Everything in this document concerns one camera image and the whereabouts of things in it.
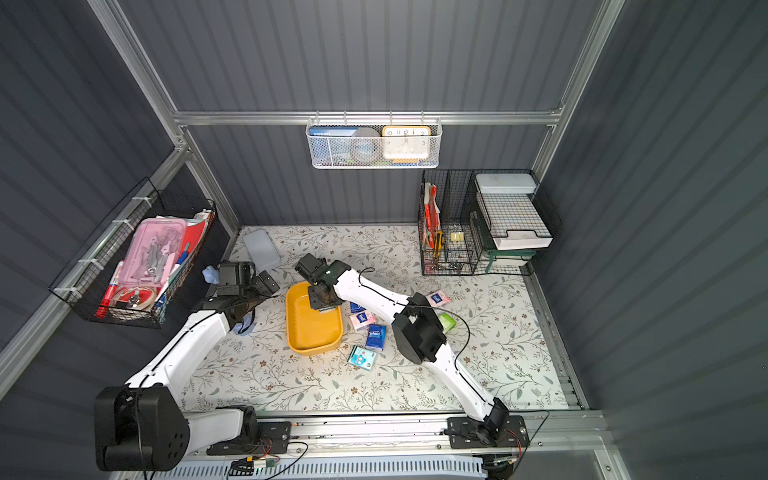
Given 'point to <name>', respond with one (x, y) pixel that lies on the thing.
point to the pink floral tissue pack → (362, 320)
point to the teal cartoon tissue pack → (362, 358)
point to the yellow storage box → (311, 331)
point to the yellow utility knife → (438, 244)
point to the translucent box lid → (262, 248)
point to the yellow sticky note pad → (457, 236)
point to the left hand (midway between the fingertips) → (260, 287)
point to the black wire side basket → (90, 281)
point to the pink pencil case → (155, 252)
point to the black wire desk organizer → (482, 221)
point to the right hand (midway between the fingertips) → (326, 296)
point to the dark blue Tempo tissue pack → (376, 336)
